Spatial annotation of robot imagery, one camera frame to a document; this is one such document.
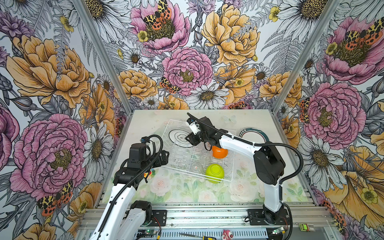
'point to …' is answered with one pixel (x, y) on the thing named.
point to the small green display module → (306, 227)
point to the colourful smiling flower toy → (151, 174)
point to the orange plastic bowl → (219, 153)
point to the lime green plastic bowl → (215, 173)
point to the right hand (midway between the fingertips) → (190, 139)
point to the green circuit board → (150, 231)
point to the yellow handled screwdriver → (203, 237)
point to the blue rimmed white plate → (254, 135)
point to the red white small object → (227, 234)
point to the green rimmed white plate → (178, 137)
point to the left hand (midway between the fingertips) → (160, 160)
